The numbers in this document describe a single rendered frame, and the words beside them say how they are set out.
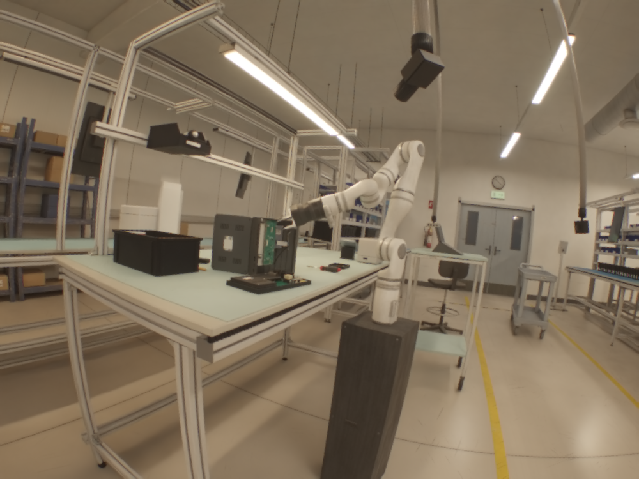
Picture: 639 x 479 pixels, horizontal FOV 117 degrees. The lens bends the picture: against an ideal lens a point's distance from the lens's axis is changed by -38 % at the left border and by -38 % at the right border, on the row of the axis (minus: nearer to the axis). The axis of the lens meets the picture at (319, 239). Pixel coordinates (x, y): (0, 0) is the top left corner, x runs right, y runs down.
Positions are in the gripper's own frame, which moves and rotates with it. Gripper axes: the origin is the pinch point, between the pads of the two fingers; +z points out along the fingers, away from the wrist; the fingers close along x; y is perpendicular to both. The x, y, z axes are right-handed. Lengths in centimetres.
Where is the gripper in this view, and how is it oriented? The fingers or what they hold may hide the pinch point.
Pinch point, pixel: (277, 226)
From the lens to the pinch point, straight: 111.2
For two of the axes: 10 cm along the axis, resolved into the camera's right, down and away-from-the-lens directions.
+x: -2.6, -7.1, -6.6
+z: -9.5, 2.9, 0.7
